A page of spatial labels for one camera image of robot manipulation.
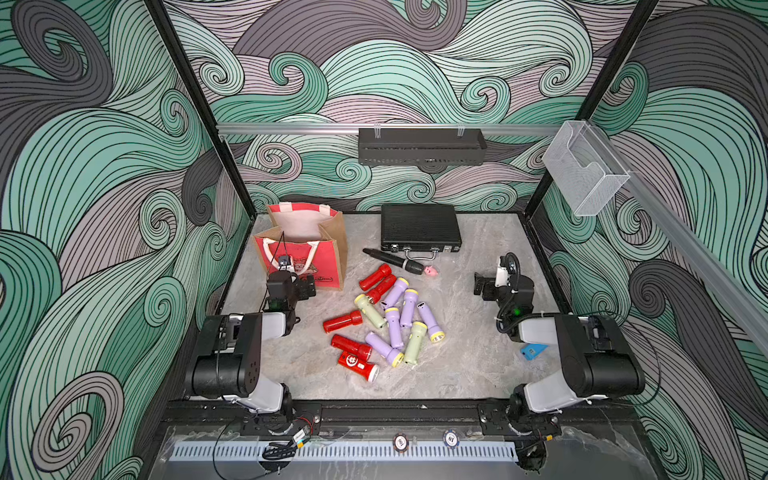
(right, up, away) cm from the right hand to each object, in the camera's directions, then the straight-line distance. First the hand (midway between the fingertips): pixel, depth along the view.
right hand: (489, 273), depth 93 cm
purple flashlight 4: (-19, -17, -8) cm, 27 cm away
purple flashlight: (-30, -7, +1) cm, 31 cm away
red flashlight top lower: (-35, -5, +1) cm, 35 cm away
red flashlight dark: (-45, -19, -11) cm, 50 cm away
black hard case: (-20, +15, +19) cm, 32 cm away
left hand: (-63, 0, +1) cm, 63 cm away
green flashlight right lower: (-25, -16, -10) cm, 31 cm away
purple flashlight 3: (-31, -16, -6) cm, 35 cm away
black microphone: (-26, +2, +7) cm, 27 cm away
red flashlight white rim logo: (-42, -23, -14) cm, 50 cm away
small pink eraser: (-17, 0, +7) cm, 19 cm away
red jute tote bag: (-58, +12, +6) cm, 59 cm away
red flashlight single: (-43, -13, -6) cm, 45 cm away
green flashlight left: (-41, -9, -2) cm, 42 cm away
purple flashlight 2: (-26, -8, -3) cm, 27 cm away
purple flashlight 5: (-32, -21, -14) cm, 40 cm away
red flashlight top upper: (-34, 0, +6) cm, 35 cm away
